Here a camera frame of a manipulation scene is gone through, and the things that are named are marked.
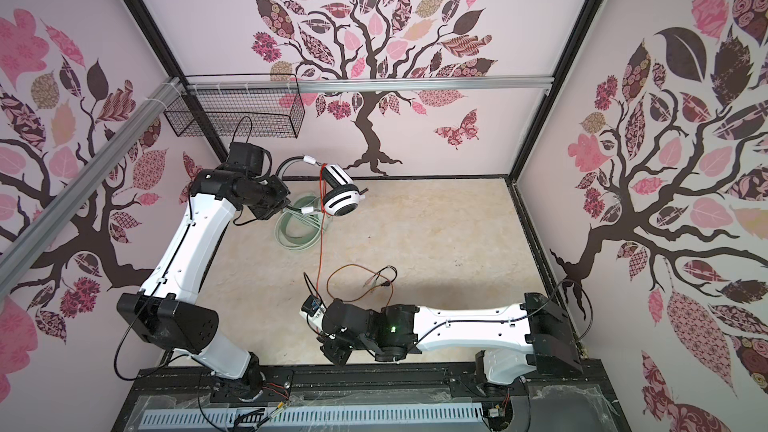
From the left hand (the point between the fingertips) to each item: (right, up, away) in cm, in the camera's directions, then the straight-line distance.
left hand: (290, 202), depth 77 cm
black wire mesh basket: (-22, +32, +17) cm, 42 cm away
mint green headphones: (+5, -1, -3) cm, 6 cm away
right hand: (+10, -30, -12) cm, 34 cm away
